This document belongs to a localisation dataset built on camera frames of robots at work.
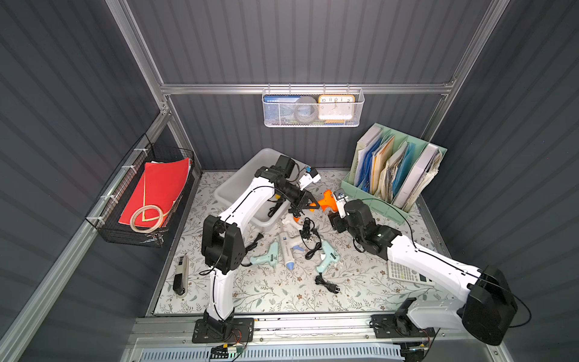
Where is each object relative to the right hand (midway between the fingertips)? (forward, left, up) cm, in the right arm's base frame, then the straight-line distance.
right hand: (345, 205), depth 82 cm
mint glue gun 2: (-13, +30, -18) cm, 37 cm away
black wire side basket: (-14, +63, +9) cm, 65 cm away
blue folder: (+25, -12, -6) cm, 28 cm away
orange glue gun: (0, +7, +1) cm, 7 cm away
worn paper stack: (+10, -33, +4) cm, 35 cm away
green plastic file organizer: (+17, -20, +1) cm, 26 cm away
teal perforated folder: (+19, -26, +2) cm, 32 cm away
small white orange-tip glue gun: (+3, +20, -19) cm, 27 cm away
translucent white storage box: (+9, +30, -18) cm, 36 cm away
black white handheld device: (-24, +60, -16) cm, 66 cm away
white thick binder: (+20, -34, +6) cm, 40 cm away
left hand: (+1, +12, 0) cm, 12 cm away
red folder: (0, +63, +12) cm, 64 cm away
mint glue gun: (-12, +5, -18) cm, 22 cm away
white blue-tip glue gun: (-8, +21, -16) cm, 28 cm away
